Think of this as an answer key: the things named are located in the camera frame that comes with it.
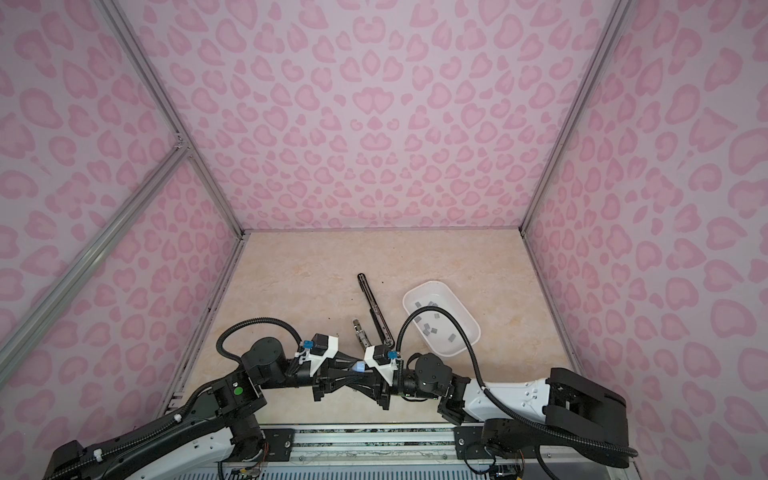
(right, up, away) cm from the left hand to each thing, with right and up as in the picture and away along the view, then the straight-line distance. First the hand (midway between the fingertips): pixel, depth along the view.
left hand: (361, 366), depth 63 cm
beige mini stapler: (-3, 0, +27) cm, 27 cm away
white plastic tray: (+20, +1, +30) cm, 36 cm away
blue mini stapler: (0, 0, -1) cm, 1 cm away
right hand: (-3, -4, +2) cm, 5 cm away
